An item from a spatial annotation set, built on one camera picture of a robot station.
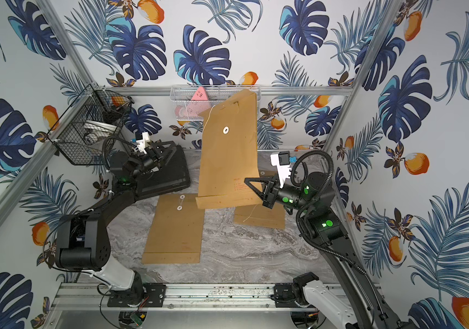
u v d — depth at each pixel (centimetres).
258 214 95
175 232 90
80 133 82
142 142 75
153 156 71
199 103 92
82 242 46
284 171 52
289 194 53
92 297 76
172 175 103
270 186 54
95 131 88
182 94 92
